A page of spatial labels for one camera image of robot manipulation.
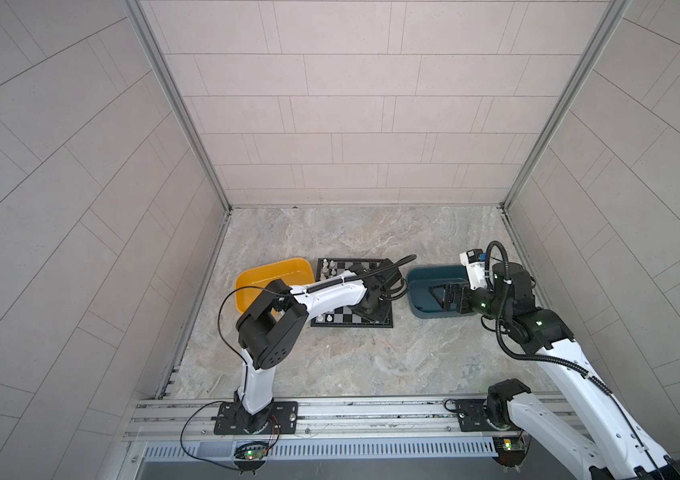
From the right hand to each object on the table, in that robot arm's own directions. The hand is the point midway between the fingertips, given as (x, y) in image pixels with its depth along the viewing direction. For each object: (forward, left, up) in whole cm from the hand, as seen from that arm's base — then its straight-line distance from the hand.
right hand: (441, 288), depth 74 cm
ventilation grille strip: (-31, -5, -19) cm, 37 cm away
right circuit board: (-32, -12, -20) cm, 40 cm away
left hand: (+2, +13, -16) cm, 21 cm away
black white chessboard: (+2, +25, -16) cm, 29 cm away
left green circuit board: (-29, +46, -14) cm, 56 cm away
